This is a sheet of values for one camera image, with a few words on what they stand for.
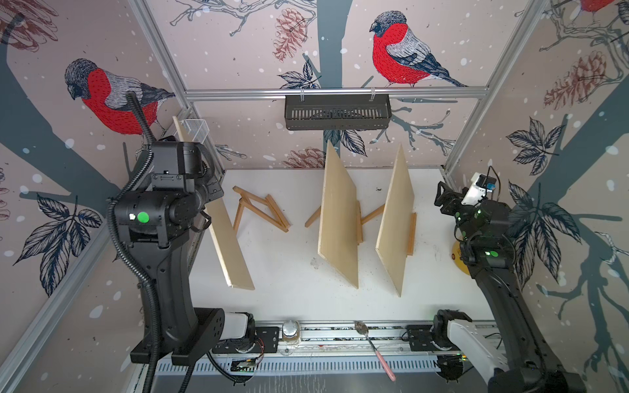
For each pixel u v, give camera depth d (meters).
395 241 0.70
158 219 0.31
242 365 0.71
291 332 0.66
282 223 0.96
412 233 0.92
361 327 0.78
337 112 1.05
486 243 0.55
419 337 0.74
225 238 0.49
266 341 0.73
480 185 0.60
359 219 0.96
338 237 0.78
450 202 0.64
